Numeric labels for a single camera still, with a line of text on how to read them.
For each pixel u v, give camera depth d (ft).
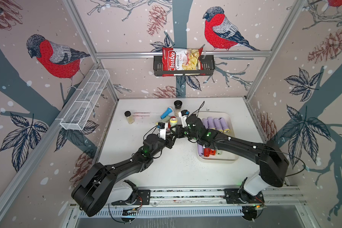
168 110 3.61
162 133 2.39
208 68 3.06
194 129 2.00
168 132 2.56
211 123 3.31
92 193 1.34
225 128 3.21
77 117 2.34
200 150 2.85
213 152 2.86
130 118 3.31
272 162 1.42
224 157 2.85
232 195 2.42
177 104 3.32
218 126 3.30
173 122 2.51
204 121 3.38
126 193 1.99
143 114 3.58
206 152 2.86
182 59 2.87
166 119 3.51
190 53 2.80
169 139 2.35
